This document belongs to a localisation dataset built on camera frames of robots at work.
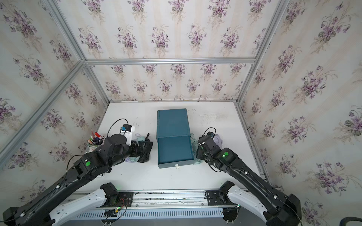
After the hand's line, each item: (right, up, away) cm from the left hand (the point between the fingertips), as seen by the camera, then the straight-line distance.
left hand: (146, 143), depth 69 cm
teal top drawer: (+14, -7, +9) cm, 17 cm away
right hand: (+29, -7, +9) cm, 31 cm away
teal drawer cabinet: (+13, +6, +10) cm, 17 cm away
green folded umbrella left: (-8, 0, +17) cm, 19 cm away
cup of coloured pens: (-34, -1, +15) cm, 37 cm away
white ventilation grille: (-24, -36, +1) cm, 43 cm away
